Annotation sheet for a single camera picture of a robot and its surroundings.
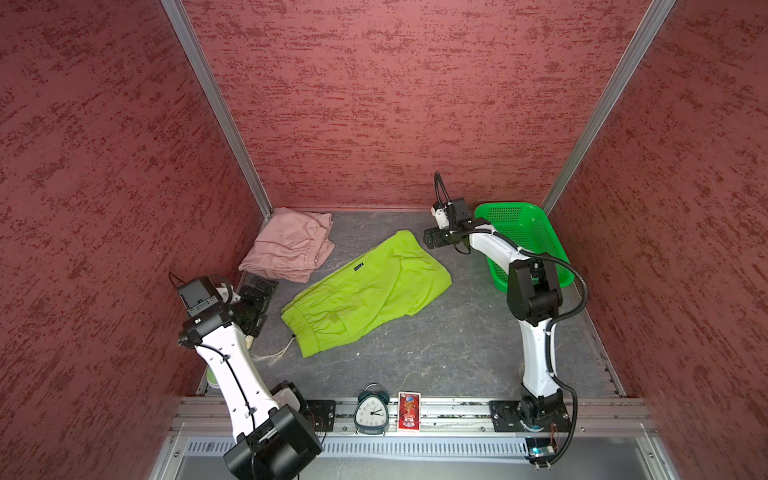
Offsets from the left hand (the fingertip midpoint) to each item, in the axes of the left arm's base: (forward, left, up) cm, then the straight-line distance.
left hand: (276, 301), depth 75 cm
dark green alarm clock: (-23, -25, -14) cm, 37 cm away
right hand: (+30, -45, -11) cm, 55 cm away
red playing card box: (-22, -35, -17) cm, 44 cm away
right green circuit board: (-29, -66, -18) cm, 75 cm away
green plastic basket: (+42, -83, -15) cm, 94 cm away
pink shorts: (+31, +7, -16) cm, 36 cm away
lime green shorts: (+16, -29, -15) cm, 36 cm away
